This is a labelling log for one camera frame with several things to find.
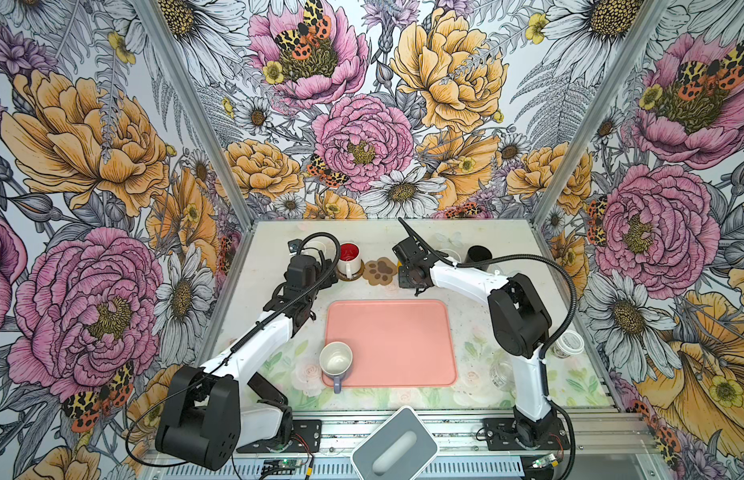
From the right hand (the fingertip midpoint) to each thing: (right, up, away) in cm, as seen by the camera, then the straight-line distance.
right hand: (412, 285), depth 98 cm
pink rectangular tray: (-6, -17, -6) cm, 19 cm away
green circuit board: (-34, -39, -27) cm, 58 cm away
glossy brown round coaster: (-19, +2, +7) cm, 20 cm away
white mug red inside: (-21, +8, +4) cm, 23 cm away
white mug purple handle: (-23, -19, -13) cm, 32 cm away
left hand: (-28, +5, -10) cm, 30 cm away
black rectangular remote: (-41, -26, -17) cm, 51 cm away
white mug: (+13, +10, +2) cm, 16 cm away
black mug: (+22, +10, +2) cm, 24 cm away
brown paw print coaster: (-10, +4, +8) cm, 14 cm away
